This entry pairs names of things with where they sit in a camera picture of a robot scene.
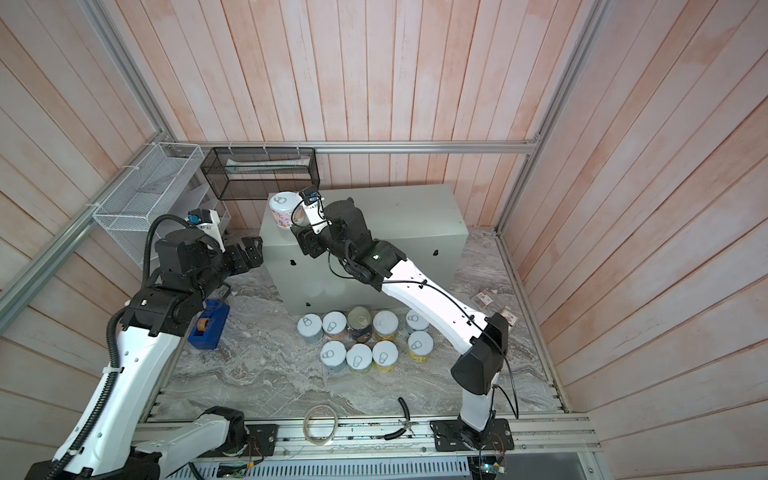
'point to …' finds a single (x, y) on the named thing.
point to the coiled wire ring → (335, 419)
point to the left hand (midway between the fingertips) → (246, 249)
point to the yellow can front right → (385, 356)
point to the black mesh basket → (253, 173)
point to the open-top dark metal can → (360, 323)
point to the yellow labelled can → (420, 346)
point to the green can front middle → (358, 358)
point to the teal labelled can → (310, 328)
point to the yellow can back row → (385, 325)
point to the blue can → (333, 356)
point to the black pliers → (407, 423)
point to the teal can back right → (416, 322)
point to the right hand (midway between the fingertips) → (302, 222)
